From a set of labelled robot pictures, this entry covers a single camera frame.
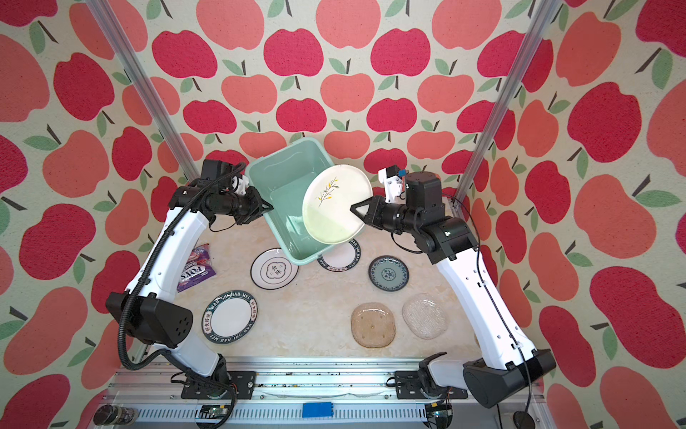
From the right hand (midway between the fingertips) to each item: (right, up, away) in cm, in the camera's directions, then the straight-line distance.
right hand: (354, 213), depth 63 cm
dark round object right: (+40, -49, -2) cm, 63 cm away
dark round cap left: (-58, -49, 0) cm, 76 cm away
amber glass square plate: (+7, -36, +22) cm, 43 cm away
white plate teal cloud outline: (-30, -20, +35) cm, 50 cm away
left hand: (-22, +2, +14) cm, 26 cm away
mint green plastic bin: (-23, +12, +22) cm, 34 cm away
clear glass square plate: (+25, -33, +25) cm, 49 cm away
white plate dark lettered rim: (-3, -16, +38) cm, 41 cm away
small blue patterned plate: (+14, -21, +35) cm, 43 cm away
